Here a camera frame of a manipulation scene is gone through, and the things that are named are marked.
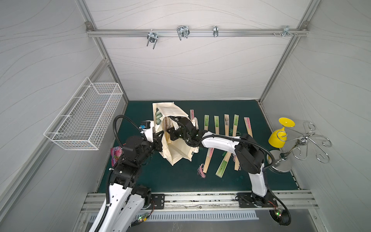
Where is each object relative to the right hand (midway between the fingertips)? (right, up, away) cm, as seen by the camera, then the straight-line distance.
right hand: (166, 129), depth 85 cm
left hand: (-1, 0, -16) cm, 16 cm away
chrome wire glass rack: (+71, -20, 0) cm, 74 cm away
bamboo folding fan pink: (+57, +1, +20) cm, 60 cm away
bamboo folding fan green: (+34, +1, +19) cm, 39 cm away
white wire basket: (-37, +5, -16) cm, 41 cm away
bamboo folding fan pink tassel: (+41, +1, +20) cm, 46 cm away
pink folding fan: (+16, +10, +27) cm, 32 cm away
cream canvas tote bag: (+17, +5, -14) cm, 22 cm away
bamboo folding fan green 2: (+48, +1, +20) cm, 52 cm away
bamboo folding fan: (+27, +3, +23) cm, 35 cm away
